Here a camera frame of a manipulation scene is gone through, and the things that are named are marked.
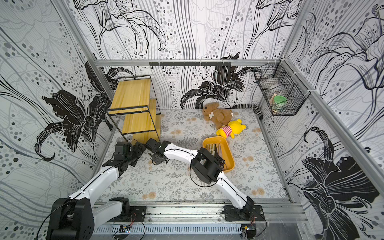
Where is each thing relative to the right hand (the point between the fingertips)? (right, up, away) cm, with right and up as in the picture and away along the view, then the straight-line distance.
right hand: (162, 155), depth 96 cm
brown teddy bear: (+38, +25, +5) cm, 46 cm away
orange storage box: (+31, +8, +2) cm, 32 cm away
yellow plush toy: (+48, +18, +3) cm, 51 cm away
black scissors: (+34, +4, 0) cm, 34 cm away
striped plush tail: (+70, +33, +23) cm, 81 cm away
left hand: (-9, +4, -7) cm, 12 cm away
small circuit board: (-13, -31, -24) cm, 41 cm away
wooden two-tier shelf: (-9, +28, -21) cm, 36 cm away
